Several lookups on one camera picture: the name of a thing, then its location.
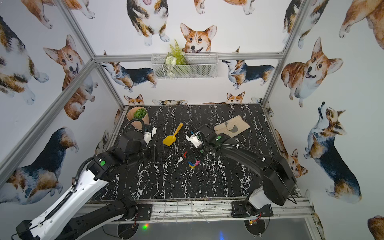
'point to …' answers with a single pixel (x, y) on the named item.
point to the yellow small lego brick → (192, 167)
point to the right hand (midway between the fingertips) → (191, 153)
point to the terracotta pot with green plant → (138, 112)
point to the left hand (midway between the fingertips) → (164, 145)
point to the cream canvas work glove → (232, 127)
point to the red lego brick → (184, 154)
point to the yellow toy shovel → (170, 139)
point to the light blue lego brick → (190, 163)
